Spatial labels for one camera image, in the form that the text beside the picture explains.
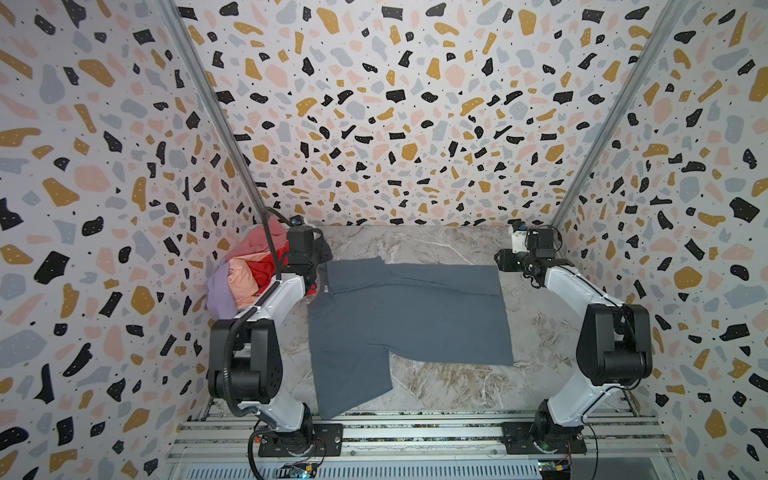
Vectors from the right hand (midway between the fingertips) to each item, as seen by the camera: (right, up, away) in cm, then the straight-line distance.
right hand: (497, 247), depth 94 cm
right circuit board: (+6, -54, -23) cm, 59 cm away
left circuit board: (-55, -53, -24) cm, 80 cm away
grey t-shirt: (-43, -20, +3) cm, 48 cm away
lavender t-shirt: (-82, -16, -9) cm, 84 cm away
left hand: (-54, +3, -4) cm, 54 cm away
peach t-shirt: (-74, -10, -11) cm, 76 cm away
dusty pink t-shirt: (-81, +3, +8) cm, 81 cm away
